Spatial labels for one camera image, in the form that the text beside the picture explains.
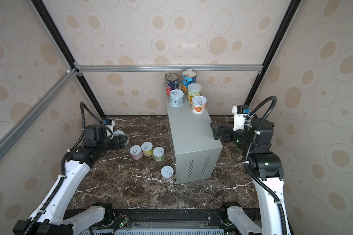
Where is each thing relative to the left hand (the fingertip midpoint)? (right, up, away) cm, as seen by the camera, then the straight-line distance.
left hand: (123, 134), depth 75 cm
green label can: (+16, -13, +17) cm, 26 cm away
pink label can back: (+2, -12, +17) cm, 21 cm away
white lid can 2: (+8, -9, +19) cm, 23 cm away
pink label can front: (+22, -22, +8) cm, 32 cm away
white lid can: (-2, +1, -1) cm, 3 cm away
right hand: (+46, +6, -14) cm, 49 cm away
